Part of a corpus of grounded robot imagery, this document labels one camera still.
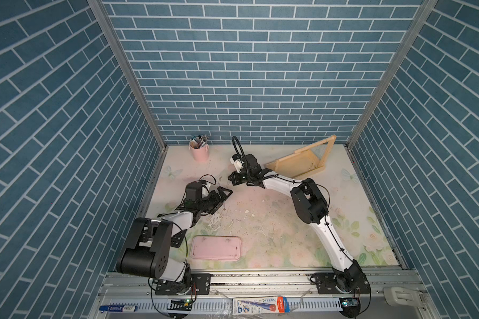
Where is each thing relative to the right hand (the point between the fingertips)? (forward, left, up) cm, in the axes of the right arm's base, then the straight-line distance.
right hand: (229, 177), depth 101 cm
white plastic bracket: (-45, -69, -3) cm, 83 cm away
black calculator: (-32, +18, -3) cm, 37 cm away
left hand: (-14, -4, +4) cm, 15 cm away
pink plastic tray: (-34, 0, -2) cm, 34 cm away
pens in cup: (+15, +18, +10) cm, 26 cm away
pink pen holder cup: (+15, +18, 0) cm, 24 cm away
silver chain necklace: (+1, +6, -3) cm, 7 cm away
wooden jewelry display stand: (+11, -39, +4) cm, 41 cm away
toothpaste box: (-52, -19, -4) cm, 55 cm away
